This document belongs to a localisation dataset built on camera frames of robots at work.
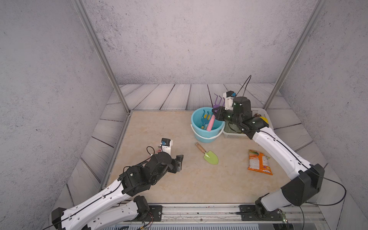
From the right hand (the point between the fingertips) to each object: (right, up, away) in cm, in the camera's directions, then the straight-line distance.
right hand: (212, 109), depth 75 cm
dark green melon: (+8, -9, -7) cm, 14 cm away
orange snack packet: (+30, -30, +11) cm, 44 cm away
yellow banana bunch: (+42, -5, +27) cm, 50 cm away
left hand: (-17, -23, -6) cm, 29 cm away
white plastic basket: (+43, +1, +34) cm, 55 cm away
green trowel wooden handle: (+2, -29, +18) cm, 34 cm away
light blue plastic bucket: (-3, -15, +16) cm, 23 cm away
